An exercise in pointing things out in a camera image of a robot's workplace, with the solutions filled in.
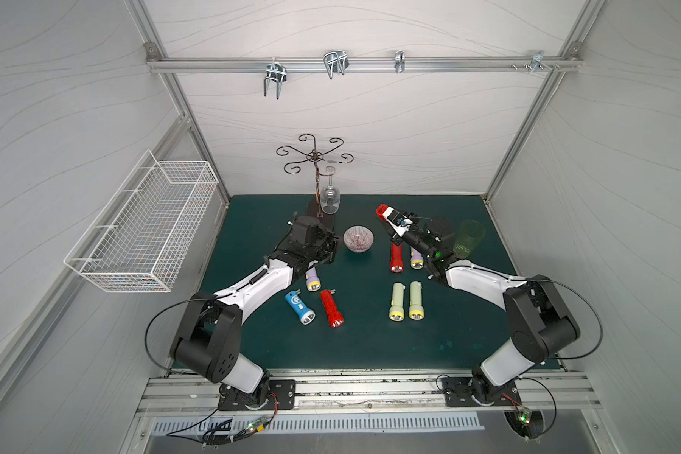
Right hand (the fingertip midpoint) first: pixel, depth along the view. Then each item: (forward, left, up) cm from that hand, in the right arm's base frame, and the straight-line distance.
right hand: (385, 207), depth 82 cm
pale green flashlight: (-22, -5, -23) cm, 32 cm away
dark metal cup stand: (+17, +22, +5) cm, 28 cm away
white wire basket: (-19, +61, +6) cm, 65 cm away
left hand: (-5, +11, -7) cm, 14 cm away
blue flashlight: (-25, +23, -22) cm, 41 cm away
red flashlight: (-25, +14, -24) cm, 37 cm away
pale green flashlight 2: (-21, -11, -23) cm, 34 cm away
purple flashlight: (-14, +22, -23) cm, 35 cm away
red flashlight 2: (-8, +1, +7) cm, 11 cm away
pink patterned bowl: (+6, +8, -24) cm, 26 cm away
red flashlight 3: (-3, -6, -24) cm, 25 cm away
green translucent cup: (+4, -31, -16) cm, 35 cm away
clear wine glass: (+8, +17, -3) cm, 20 cm away
